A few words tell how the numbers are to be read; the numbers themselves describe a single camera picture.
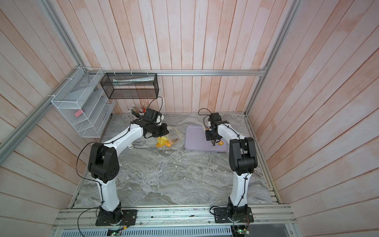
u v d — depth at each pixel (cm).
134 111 106
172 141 97
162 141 97
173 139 101
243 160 54
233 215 66
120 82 89
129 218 73
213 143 93
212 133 85
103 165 51
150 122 73
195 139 108
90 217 75
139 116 101
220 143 92
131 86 107
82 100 82
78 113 83
